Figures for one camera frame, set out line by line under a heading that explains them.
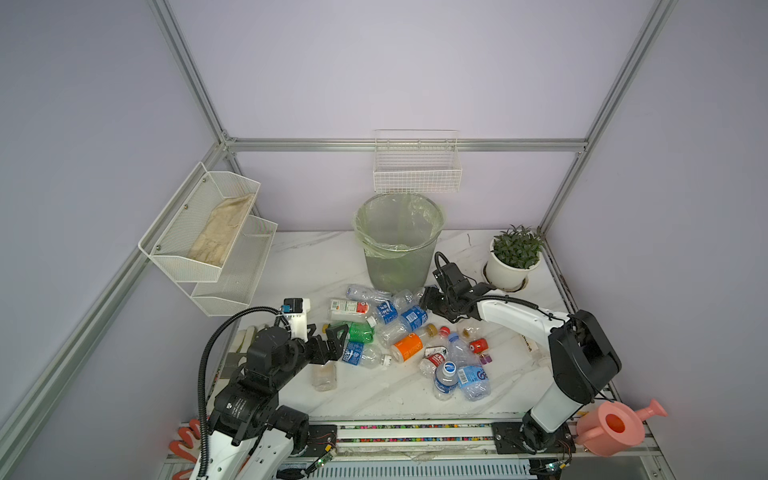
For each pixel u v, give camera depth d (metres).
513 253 0.93
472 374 0.80
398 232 1.04
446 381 0.72
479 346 0.86
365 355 0.85
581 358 0.46
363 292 1.01
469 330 0.87
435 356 0.82
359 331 0.89
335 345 0.59
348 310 0.91
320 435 0.75
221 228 0.80
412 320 0.90
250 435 0.45
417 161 0.94
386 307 0.88
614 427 0.66
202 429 0.43
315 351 0.59
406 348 0.84
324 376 0.84
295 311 0.58
